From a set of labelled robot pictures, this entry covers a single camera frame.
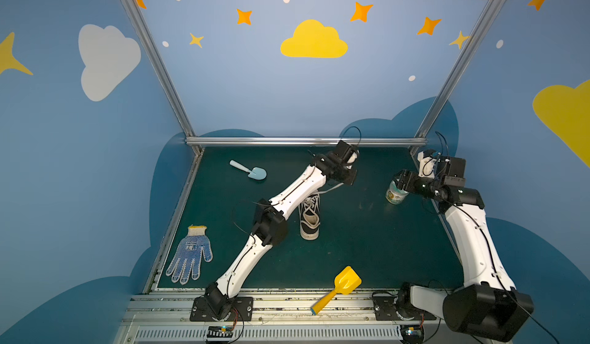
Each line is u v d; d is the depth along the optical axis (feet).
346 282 2.62
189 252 2.83
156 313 2.40
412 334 2.40
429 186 2.16
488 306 1.26
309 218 3.02
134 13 2.41
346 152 2.37
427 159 2.24
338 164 2.31
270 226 2.01
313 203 3.14
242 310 2.44
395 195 3.22
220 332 2.40
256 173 3.65
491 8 2.42
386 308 2.45
